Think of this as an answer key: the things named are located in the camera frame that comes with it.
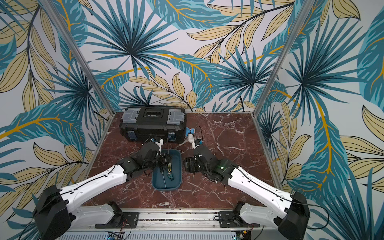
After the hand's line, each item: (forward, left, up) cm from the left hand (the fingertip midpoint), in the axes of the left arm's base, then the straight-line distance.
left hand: (171, 159), depth 79 cm
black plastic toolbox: (+22, +14, +3) cm, 27 cm away
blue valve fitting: (+29, -8, -12) cm, 32 cm away
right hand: (-3, -9, +4) cm, 10 cm away
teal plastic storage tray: (-6, +7, -15) cm, 17 cm away
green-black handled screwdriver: (-4, +1, -12) cm, 13 cm away
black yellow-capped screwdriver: (0, +7, -14) cm, 15 cm away
